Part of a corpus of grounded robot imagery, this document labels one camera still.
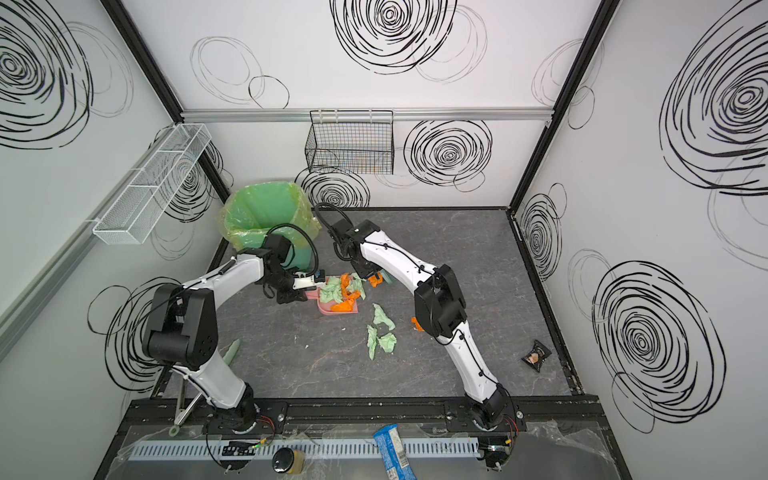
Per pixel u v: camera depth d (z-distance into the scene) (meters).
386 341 0.86
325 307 0.91
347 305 0.91
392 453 0.68
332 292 0.93
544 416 0.75
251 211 0.94
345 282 0.95
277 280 0.77
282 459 0.61
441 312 0.56
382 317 0.89
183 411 0.74
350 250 0.67
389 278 0.63
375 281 0.97
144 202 0.75
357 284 0.96
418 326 0.61
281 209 1.01
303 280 0.82
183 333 0.47
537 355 0.82
